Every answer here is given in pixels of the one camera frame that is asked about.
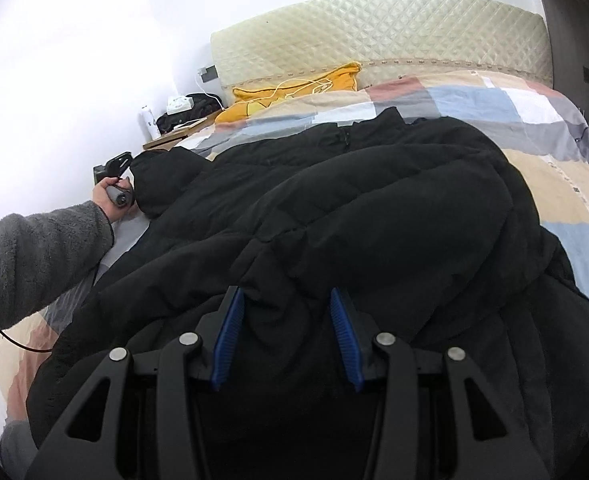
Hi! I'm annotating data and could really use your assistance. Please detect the black puffer jacket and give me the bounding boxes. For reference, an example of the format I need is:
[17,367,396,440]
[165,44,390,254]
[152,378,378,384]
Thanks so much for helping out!
[28,108,589,479]

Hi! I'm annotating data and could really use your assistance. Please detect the cream quilted headboard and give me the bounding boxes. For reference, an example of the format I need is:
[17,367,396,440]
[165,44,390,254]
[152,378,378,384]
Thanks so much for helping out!
[211,0,553,91]

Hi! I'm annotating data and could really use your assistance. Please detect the blue jeans legs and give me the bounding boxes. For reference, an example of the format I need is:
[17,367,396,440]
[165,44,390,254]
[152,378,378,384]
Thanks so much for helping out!
[0,420,37,480]

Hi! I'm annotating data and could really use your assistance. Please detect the wooden nightstand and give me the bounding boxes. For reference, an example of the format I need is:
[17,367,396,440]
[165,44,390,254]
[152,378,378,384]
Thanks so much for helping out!
[142,110,221,151]

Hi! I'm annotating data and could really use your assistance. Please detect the plaid bed quilt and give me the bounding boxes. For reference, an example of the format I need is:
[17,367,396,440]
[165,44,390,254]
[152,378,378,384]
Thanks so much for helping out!
[0,70,589,437]

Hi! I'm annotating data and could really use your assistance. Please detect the left hand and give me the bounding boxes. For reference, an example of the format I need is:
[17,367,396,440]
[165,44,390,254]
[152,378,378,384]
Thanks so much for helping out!
[92,177,135,223]

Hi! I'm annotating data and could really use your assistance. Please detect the yellow pillow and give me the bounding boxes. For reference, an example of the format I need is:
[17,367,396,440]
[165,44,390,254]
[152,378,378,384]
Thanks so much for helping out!
[215,62,362,124]

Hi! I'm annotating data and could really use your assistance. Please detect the white tissue box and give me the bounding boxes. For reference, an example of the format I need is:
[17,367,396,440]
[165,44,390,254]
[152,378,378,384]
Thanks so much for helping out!
[165,96,194,115]

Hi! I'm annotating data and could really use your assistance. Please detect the white bottle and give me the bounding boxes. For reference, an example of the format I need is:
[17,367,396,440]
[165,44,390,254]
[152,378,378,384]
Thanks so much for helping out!
[139,105,161,140]

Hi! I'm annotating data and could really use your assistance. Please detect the wall socket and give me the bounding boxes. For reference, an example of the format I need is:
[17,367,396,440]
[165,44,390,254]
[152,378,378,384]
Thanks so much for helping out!
[198,65,218,82]

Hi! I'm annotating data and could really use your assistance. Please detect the black clothes on nightstand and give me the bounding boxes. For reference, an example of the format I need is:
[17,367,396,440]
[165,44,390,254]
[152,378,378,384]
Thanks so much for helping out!
[157,93,223,134]

